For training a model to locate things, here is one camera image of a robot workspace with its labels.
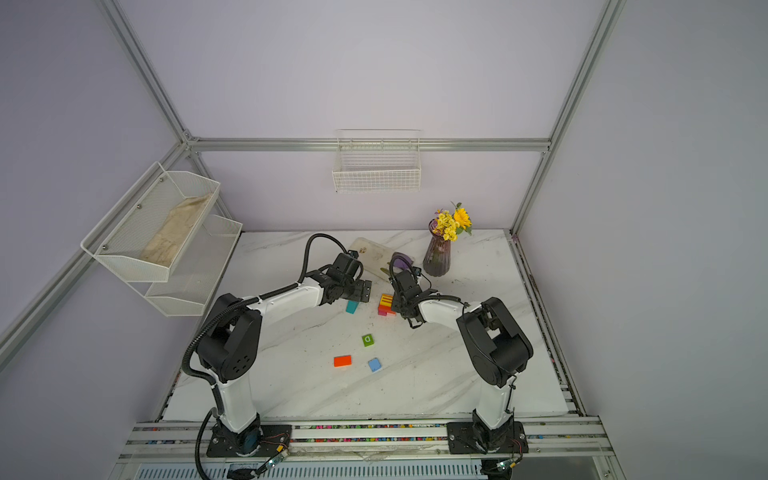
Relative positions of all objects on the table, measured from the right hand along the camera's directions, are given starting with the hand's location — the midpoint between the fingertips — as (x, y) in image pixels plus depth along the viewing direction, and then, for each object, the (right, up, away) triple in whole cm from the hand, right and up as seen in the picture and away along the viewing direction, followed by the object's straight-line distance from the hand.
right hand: (399, 300), depth 97 cm
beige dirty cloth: (-9, +15, +15) cm, 23 cm away
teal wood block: (-16, -2, +1) cm, 16 cm away
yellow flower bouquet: (+15, +24, -8) cm, 29 cm away
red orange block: (-17, -16, -11) cm, 26 cm away
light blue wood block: (-8, -18, -11) cm, 22 cm away
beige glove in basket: (-61, +18, -20) cm, 67 cm away
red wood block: (-4, -3, -2) cm, 5 cm away
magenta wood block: (-6, -4, -1) cm, 7 cm away
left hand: (-15, +4, -2) cm, 16 cm away
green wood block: (-10, -11, -7) cm, 17 cm away
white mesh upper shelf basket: (-66, +19, -22) cm, 72 cm away
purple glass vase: (+13, +15, +3) cm, 20 cm away
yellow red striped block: (-4, 0, -2) cm, 5 cm away
